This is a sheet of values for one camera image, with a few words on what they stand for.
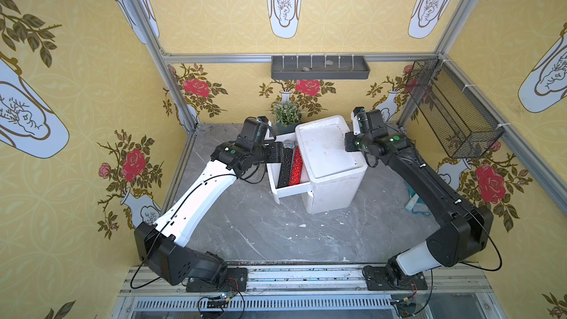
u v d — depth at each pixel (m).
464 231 0.41
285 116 1.03
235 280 0.73
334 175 0.72
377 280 0.73
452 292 0.75
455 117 0.68
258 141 0.58
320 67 0.93
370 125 0.60
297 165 0.81
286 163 0.82
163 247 0.38
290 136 0.88
